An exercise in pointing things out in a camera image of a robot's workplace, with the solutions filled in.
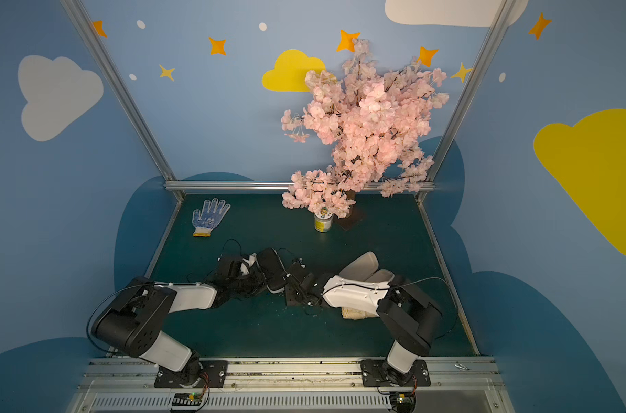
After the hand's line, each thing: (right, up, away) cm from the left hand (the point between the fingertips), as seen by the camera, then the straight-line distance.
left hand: (276, 277), depth 91 cm
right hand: (+7, -4, -4) cm, 9 cm away
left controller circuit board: (-23, -31, -18) cm, 43 cm away
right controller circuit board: (+40, -32, -18) cm, 54 cm away
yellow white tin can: (+17, +20, +13) cm, 30 cm away
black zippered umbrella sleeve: (0, +2, -1) cm, 2 cm away
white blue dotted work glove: (-33, +22, +22) cm, 45 cm away
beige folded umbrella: (+27, -11, -8) cm, 30 cm away
